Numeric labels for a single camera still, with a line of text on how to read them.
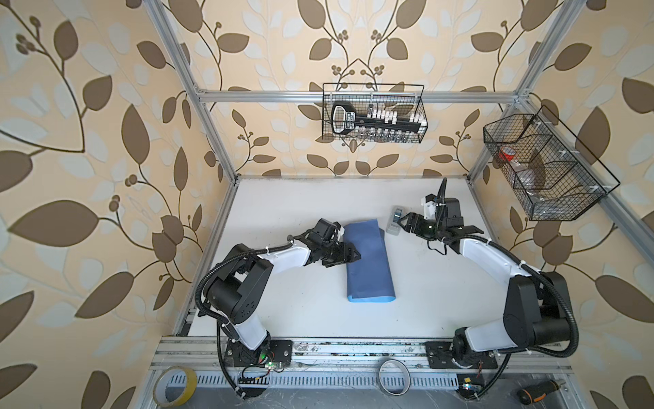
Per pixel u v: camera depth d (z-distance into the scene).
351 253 0.81
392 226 0.97
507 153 0.81
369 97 0.90
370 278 0.85
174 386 0.70
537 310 0.43
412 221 0.80
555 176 0.73
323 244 0.74
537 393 0.67
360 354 0.75
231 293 0.47
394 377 0.71
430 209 0.81
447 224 0.69
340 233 0.87
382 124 0.83
